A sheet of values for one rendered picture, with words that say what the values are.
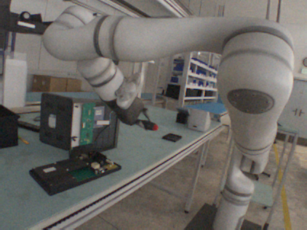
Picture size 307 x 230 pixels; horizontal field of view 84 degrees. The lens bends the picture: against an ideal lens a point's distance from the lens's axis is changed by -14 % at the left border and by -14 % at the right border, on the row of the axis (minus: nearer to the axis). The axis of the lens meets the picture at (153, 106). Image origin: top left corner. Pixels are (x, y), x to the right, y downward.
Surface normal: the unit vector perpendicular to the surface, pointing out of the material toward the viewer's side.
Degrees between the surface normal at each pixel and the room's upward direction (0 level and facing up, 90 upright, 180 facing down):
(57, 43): 124
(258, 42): 58
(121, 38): 98
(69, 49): 139
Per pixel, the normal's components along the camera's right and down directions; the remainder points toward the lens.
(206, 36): -0.22, 0.75
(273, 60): 0.00, -0.35
